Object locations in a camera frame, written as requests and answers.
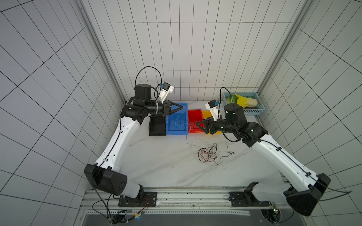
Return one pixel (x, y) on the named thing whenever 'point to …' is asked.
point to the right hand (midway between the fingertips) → (194, 123)
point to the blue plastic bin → (176, 123)
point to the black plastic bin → (157, 126)
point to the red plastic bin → (194, 116)
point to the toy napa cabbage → (246, 102)
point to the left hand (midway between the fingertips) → (179, 110)
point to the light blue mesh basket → (254, 110)
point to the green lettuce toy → (231, 99)
